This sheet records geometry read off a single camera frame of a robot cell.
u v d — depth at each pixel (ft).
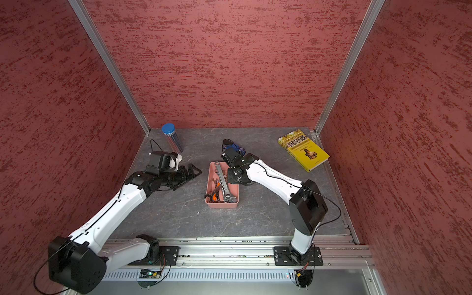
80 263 1.23
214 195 2.87
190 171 2.33
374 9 2.33
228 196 2.87
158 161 2.00
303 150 3.49
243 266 2.43
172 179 2.19
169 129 3.10
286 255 2.39
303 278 2.29
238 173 1.96
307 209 1.47
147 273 2.36
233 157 2.17
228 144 3.59
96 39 2.60
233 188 3.05
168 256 2.43
